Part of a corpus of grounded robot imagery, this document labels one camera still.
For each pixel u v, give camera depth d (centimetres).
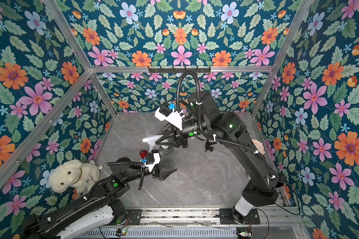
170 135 43
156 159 52
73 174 72
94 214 57
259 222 72
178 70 93
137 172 57
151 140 47
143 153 86
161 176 56
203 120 40
